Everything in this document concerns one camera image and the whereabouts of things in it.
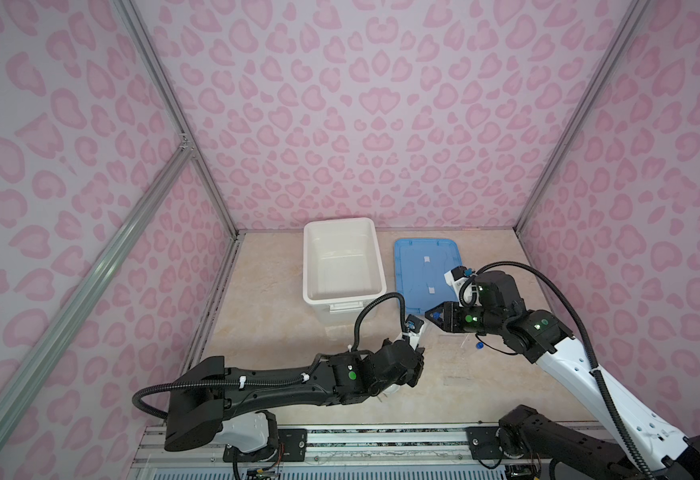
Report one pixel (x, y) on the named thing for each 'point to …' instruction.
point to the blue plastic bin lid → (420, 266)
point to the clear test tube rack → (458, 359)
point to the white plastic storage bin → (342, 268)
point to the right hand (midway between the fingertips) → (430, 314)
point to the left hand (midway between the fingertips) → (427, 348)
